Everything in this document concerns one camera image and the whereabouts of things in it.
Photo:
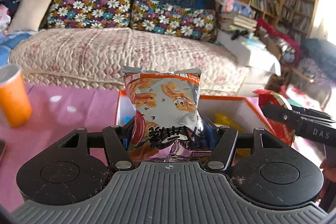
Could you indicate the red snack packet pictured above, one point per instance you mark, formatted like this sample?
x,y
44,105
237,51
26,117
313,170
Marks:
x,y
276,110

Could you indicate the beige plain pillow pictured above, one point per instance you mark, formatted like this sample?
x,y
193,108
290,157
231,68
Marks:
x,y
29,15

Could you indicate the left floral cushion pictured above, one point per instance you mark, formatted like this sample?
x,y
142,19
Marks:
x,y
89,14

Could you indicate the floral cushion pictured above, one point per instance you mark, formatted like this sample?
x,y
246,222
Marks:
x,y
89,14
163,18

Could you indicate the person right hand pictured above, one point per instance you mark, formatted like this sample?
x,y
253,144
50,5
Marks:
x,y
329,175

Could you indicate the white box side table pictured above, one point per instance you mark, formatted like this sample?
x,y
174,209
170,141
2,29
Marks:
x,y
261,63

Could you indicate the orange cylindrical cup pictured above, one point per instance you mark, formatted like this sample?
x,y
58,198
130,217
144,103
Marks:
x,y
15,104

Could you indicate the right floral cushion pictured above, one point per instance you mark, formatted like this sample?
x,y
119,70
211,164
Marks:
x,y
163,18

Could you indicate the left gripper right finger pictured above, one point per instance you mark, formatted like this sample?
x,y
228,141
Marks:
x,y
223,154

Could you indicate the stack of books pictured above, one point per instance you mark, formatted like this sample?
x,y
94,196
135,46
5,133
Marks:
x,y
236,15

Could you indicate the yellow chip bag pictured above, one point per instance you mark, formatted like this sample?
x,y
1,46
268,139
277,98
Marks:
x,y
223,120

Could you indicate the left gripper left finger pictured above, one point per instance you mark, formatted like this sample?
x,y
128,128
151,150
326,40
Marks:
x,y
117,140

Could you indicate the orange cardboard box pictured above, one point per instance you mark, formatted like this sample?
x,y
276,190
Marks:
x,y
237,108

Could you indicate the silver orange snack bag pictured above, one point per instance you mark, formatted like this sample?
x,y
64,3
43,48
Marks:
x,y
167,124

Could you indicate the pink floral tablecloth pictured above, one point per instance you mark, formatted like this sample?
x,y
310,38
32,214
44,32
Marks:
x,y
56,112

